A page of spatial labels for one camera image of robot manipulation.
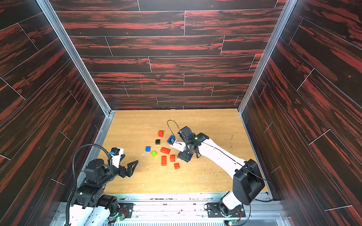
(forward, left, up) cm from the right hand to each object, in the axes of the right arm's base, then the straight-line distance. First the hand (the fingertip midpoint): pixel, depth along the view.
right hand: (187, 150), depth 85 cm
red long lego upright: (-3, +15, -10) cm, 18 cm away
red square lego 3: (-6, +7, -10) cm, 13 cm away
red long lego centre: (+5, +16, -10) cm, 19 cm away
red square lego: (+17, +20, -7) cm, 27 cm away
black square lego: (+11, +22, -10) cm, 26 cm away
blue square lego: (+5, +27, -9) cm, 29 cm away
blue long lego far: (+14, +14, -10) cm, 22 cm away
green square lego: (+1, +23, -9) cm, 24 cm away
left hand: (-10, +30, +7) cm, 33 cm away
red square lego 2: (-1, +10, -8) cm, 13 cm away
